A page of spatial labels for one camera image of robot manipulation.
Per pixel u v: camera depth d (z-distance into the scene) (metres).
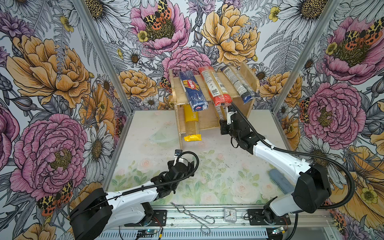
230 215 0.74
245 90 0.66
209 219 0.75
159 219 0.73
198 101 0.61
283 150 0.51
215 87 0.68
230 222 0.73
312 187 0.42
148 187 0.55
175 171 0.62
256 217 0.74
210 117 0.90
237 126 0.63
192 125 0.83
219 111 0.83
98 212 0.41
